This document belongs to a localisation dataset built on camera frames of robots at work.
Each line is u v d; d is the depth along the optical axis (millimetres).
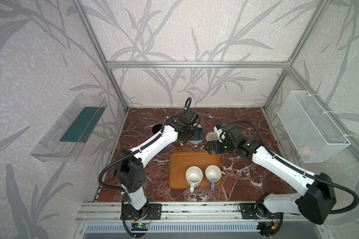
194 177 844
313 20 752
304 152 723
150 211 727
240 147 586
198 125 695
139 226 708
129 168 441
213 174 847
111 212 753
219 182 819
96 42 830
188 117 643
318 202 387
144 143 495
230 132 600
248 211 733
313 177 419
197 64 940
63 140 632
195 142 984
